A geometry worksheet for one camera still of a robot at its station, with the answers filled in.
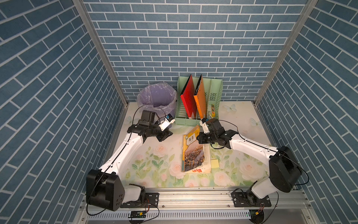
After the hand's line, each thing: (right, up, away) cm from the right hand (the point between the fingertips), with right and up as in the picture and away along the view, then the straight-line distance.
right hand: (197, 138), depth 85 cm
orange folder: (+2, +25, +1) cm, 25 cm away
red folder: (-5, +26, +2) cm, 27 cm away
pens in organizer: (+16, +18, +30) cm, 38 cm away
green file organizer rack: (+13, +34, +21) cm, 42 cm away
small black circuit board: (-32, -37, -14) cm, 51 cm away
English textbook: (-1, -10, -5) cm, 12 cm away
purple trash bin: (-26, +27, +13) cm, 39 cm away
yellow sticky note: (+11, -16, +1) cm, 20 cm away
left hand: (-15, +5, -4) cm, 17 cm away
